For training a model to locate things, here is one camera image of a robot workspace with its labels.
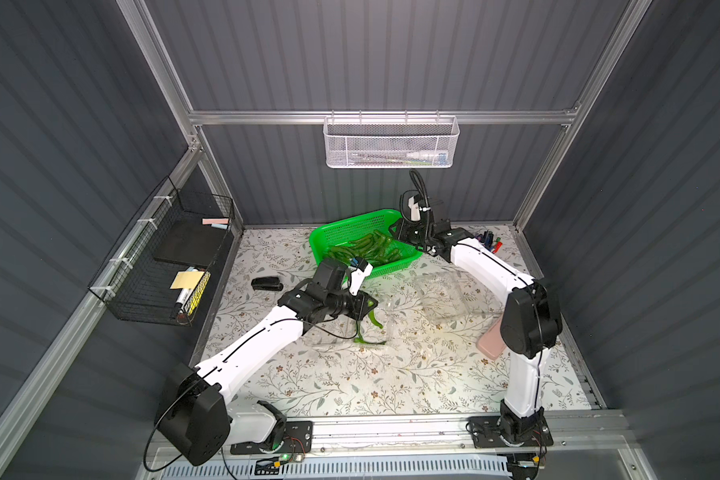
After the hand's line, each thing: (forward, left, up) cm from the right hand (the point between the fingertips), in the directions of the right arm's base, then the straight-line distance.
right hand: (395, 227), depth 90 cm
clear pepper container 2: (-23, +7, -21) cm, 32 cm away
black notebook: (-10, +56, +6) cm, 57 cm away
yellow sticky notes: (-24, +52, +6) cm, 57 cm away
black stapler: (-7, +44, -21) cm, 49 cm away
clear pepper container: (-10, -17, -23) cm, 30 cm away
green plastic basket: (+15, +9, -20) cm, 27 cm away
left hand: (-25, +7, -3) cm, 26 cm away
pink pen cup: (+3, -31, -8) cm, 32 cm away
